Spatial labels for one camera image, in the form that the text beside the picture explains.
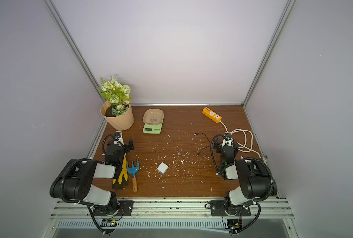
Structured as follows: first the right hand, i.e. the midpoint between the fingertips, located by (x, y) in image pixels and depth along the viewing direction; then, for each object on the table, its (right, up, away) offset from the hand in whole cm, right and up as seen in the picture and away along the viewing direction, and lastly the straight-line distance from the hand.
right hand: (227, 137), depth 90 cm
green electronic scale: (-47, +4, +14) cm, 49 cm away
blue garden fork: (-57, -19, -4) cm, 60 cm away
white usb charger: (-40, -17, -4) cm, 43 cm away
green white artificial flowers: (-69, +28, +1) cm, 75 cm away
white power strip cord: (+13, -7, +5) cm, 15 cm away
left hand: (-64, 0, +1) cm, 64 cm away
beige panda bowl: (-50, +13, +19) cm, 55 cm away
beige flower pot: (-68, +9, +7) cm, 69 cm away
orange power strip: (-5, +14, +21) cm, 25 cm away
